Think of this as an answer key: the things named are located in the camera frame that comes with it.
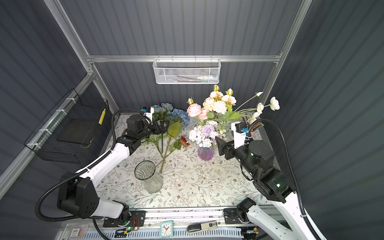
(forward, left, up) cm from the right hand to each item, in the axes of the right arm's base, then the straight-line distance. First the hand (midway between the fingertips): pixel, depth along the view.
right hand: (226, 136), depth 60 cm
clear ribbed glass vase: (-6, +38, -21) cm, 44 cm away
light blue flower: (+44, +39, -28) cm, 66 cm away
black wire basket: (+10, +76, -6) cm, 77 cm away
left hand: (+19, +31, -12) cm, 38 cm away
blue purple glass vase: (+15, +7, -41) cm, 44 cm away
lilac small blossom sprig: (+6, +9, -7) cm, 13 cm away
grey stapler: (-29, +14, -32) cm, 45 cm away
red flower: (+18, +22, -31) cm, 42 cm away
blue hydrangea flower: (+38, +24, -29) cm, 53 cm away
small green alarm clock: (-29, +27, -34) cm, 52 cm away
